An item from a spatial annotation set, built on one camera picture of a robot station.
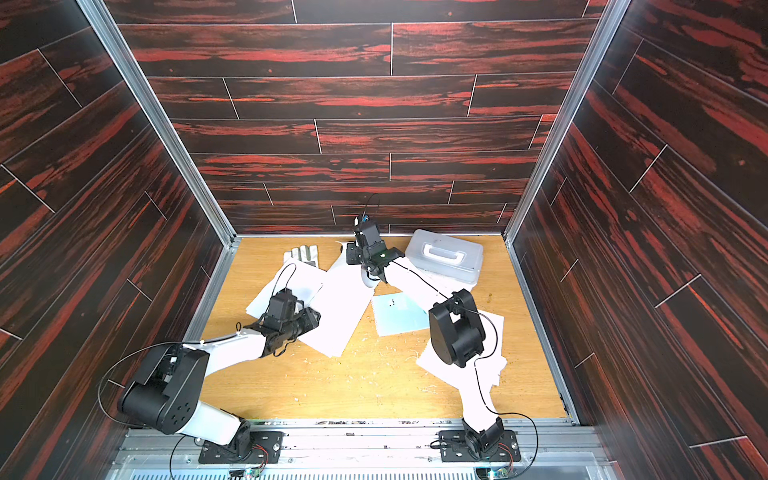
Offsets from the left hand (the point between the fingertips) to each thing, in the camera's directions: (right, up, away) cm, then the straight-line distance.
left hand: (319, 316), depth 94 cm
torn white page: (+6, +4, +8) cm, 11 cm away
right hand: (+13, +23, +1) cm, 27 cm away
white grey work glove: (-10, +21, +20) cm, 31 cm away
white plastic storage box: (+42, +20, +5) cm, 47 cm away
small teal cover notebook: (+26, 0, +5) cm, 26 cm away
